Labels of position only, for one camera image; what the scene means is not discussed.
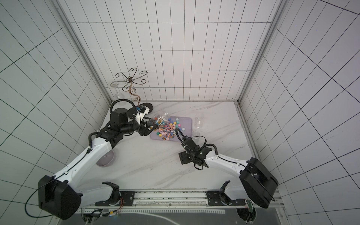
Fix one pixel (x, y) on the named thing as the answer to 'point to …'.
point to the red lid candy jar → (159, 119)
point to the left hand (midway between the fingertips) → (152, 124)
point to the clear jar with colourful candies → (199, 120)
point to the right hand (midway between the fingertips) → (186, 151)
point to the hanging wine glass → (118, 95)
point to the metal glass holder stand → (130, 79)
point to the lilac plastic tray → (167, 132)
